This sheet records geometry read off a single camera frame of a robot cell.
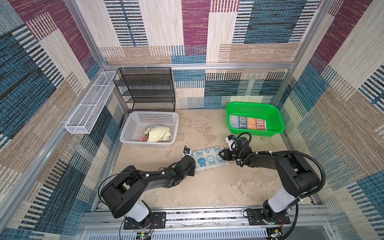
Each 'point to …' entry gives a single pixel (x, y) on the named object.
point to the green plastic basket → (268, 111)
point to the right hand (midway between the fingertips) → (222, 155)
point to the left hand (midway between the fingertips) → (192, 162)
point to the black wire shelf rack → (147, 89)
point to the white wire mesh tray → (85, 118)
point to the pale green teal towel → (158, 133)
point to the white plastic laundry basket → (136, 122)
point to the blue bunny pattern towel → (208, 158)
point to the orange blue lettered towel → (244, 122)
